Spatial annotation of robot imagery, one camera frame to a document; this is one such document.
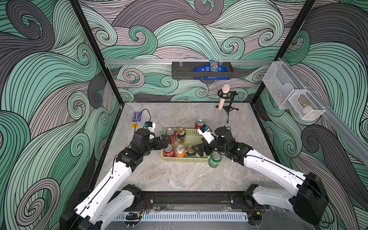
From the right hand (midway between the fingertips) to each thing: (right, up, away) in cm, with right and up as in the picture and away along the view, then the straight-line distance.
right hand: (198, 142), depth 78 cm
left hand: (-20, +4, -2) cm, 20 cm away
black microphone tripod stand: (+22, +26, +15) cm, 37 cm away
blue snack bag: (+10, +39, +11) cm, 42 cm away
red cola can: (-17, +4, +11) cm, 21 cm away
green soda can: (+9, -9, 0) cm, 13 cm away
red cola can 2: (+2, +9, +16) cm, 19 cm away
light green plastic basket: (-2, -1, +20) cm, 20 cm away
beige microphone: (+19, +31, +13) cm, 39 cm away
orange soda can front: (-10, -6, +3) cm, 12 cm away
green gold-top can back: (-10, +2, +10) cm, 15 cm away
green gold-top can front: (-5, -6, +1) cm, 8 cm away
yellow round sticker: (-46, +7, +28) cm, 54 cm away
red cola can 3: (-17, -6, +3) cm, 18 cm away
